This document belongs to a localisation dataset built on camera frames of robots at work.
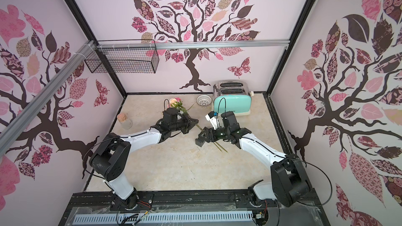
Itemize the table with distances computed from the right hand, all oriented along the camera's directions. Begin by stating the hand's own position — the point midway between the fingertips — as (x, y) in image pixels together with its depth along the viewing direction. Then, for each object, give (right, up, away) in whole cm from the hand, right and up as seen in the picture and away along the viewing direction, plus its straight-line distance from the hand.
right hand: (202, 133), depth 81 cm
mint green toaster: (+18, +21, +15) cm, 32 cm away
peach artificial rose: (-19, +18, +12) cm, 28 cm away
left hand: (-2, +5, +6) cm, 8 cm away
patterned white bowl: (+1, +19, +33) cm, 38 cm away
